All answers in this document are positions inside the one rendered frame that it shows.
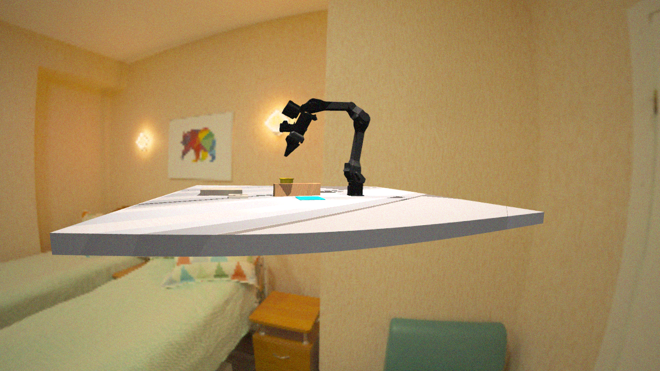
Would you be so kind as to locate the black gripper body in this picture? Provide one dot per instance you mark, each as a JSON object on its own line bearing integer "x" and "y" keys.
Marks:
{"x": 298, "y": 133}

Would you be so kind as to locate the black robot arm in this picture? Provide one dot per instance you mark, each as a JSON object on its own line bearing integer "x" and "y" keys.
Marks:
{"x": 352, "y": 169}

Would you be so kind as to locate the beige flat slab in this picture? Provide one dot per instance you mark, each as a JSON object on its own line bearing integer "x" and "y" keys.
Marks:
{"x": 220, "y": 191}

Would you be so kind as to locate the brown wooden beam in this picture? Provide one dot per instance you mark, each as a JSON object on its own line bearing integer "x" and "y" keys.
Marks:
{"x": 296, "y": 189}

